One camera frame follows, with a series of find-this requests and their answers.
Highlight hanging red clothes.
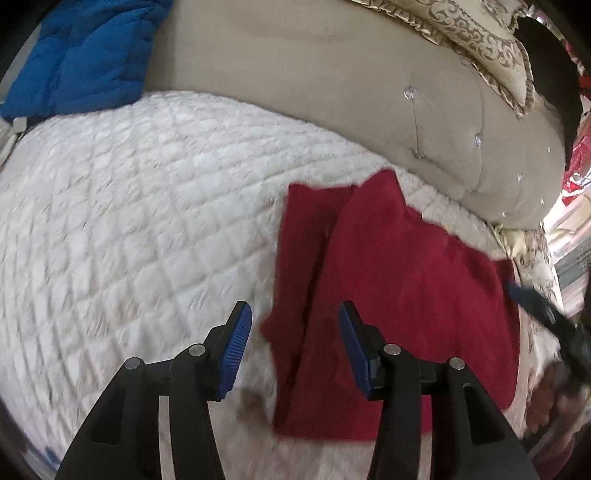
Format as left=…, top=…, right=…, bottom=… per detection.
left=561, top=28, right=591, bottom=204

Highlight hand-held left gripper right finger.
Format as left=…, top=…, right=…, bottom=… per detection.
left=337, top=301, right=539, bottom=480

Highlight beige tufted sofa backrest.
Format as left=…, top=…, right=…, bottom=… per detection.
left=134, top=0, right=571, bottom=229

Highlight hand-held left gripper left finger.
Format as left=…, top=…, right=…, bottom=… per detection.
left=54, top=301, right=253, bottom=480

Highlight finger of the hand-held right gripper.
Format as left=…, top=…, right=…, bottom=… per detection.
left=504, top=281, right=561, bottom=326

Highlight red sweater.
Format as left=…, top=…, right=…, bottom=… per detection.
left=259, top=168, right=522, bottom=441

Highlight white quilted sofa cover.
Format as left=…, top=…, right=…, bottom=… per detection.
left=0, top=90, right=532, bottom=480

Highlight cream embroidered pillow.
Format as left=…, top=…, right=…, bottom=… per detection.
left=0, top=121, right=24, bottom=174

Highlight blue quilted cushion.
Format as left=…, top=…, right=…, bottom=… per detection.
left=0, top=0, right=174, bottom=123

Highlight black cloth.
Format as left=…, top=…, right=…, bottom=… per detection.
left=515, top=4, right=585, bottom=169

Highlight floral armrest cover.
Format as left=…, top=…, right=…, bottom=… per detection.
left=492, top=222, right=578, bottom=444

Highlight ornate beige ruffled pillow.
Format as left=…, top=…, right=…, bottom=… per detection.
left=342, top=0, right=539, bottom=118

